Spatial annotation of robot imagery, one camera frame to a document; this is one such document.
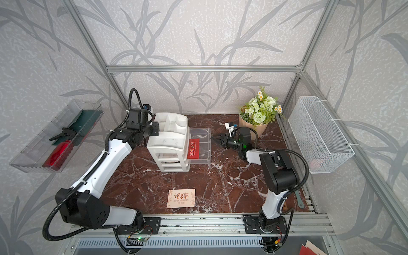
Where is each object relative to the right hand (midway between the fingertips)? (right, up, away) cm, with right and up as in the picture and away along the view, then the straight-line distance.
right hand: (212, 138), depth 87 cm
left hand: (-30, +7, -6) cm, 31 cm away
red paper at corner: (+41, -47, -20) cm, 65 cm away
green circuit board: (-32, -44, -17) cm, 57 cm away
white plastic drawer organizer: (-20, -3, -14) cm, 24 cm away
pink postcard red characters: (-16, -31, -5) cm, 36 cm away
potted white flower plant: (+25, +14, -3) cm, 29 cm away
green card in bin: (-58, +8, -18) cm, 61 cm away
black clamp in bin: (-60, +4, -22) cm, 64 cm away
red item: (-11, -6, +6) cm, 14 cm away
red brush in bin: (-56, -5, -30) cm, 64 cm away
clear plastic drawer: (-6, +2, +14) cm, 15 cm away
